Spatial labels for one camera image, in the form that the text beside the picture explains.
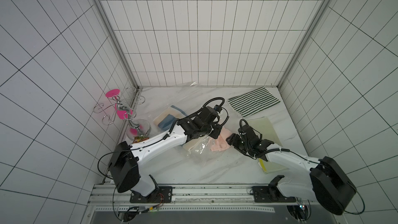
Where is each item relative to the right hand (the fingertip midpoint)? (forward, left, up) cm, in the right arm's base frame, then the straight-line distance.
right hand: (228, 138), depth 88 cm
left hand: (-2, +8, +12) cm, 15 cm away
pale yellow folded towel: (+10, -28, -9) cm, 31 cm away
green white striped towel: (+29, -16, -2) cm, 33 cm away
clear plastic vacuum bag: (-10, +13, +6) cm, 18 cm away
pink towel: (-3, +4, -2) cm, 5 cm away
